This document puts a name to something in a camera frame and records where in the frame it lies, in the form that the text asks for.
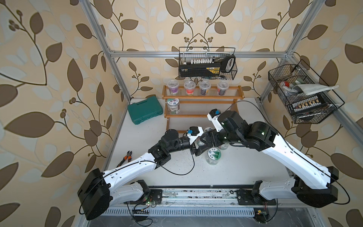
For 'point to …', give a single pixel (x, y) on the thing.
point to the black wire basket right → (282, 79)
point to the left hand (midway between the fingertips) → (208, 138)
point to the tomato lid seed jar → (198, 143)
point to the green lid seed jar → (213, 156)
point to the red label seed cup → (189, 86)
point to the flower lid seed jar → (173, 106)
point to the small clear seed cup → (204, 88)
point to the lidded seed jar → (223, 146)
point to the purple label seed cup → (173, 86)
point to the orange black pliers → (128, 156)
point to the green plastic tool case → (144, 110)
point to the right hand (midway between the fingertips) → (206, 136)
